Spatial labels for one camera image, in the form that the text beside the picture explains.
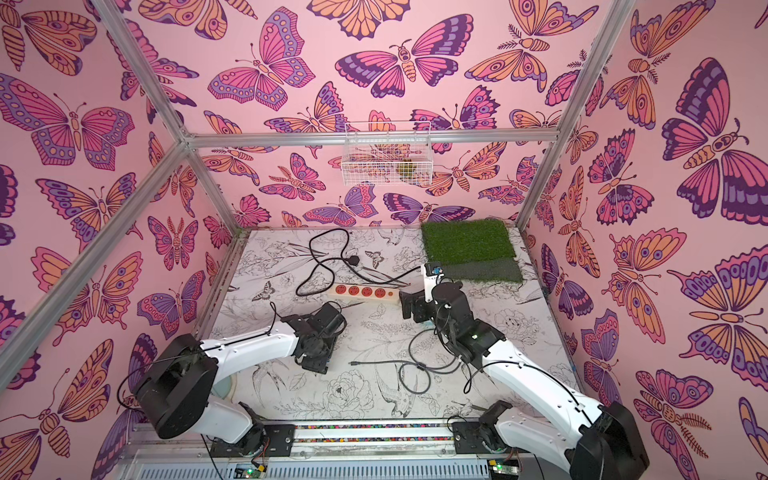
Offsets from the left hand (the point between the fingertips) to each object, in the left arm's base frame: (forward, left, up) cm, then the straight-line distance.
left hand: (340, 348), depth 89 cm
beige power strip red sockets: (+18, -6, +3) cm, 19 cm away
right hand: (+8, -22, +20) cm, 31 cm away
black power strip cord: (+32, -1, +2) cm, 32 cm away
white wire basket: (+50, -14, +33) cm, 62 cm away
